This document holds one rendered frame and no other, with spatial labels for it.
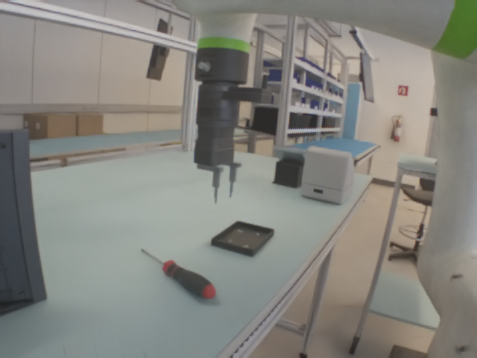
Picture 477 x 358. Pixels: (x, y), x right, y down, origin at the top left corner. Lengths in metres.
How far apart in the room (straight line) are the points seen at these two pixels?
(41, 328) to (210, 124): 0.38
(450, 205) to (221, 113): 0.43
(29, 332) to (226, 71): 0.45
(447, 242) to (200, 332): 0.45
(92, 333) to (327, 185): 0.70
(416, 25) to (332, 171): 0.56
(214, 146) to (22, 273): 0.34
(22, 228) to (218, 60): 0.37
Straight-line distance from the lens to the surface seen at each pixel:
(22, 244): 0.39
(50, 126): 3.79
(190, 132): 1.55
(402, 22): 0.40
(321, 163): 0.87
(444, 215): 0.61
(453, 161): 0.59
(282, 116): 2.78
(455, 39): 0.41
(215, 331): 0.36
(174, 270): 0.44
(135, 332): 0.36
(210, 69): 0.51
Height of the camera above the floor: 1.24
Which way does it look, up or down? 13 degrees down
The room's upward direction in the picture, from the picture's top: 5 degrees clockwise
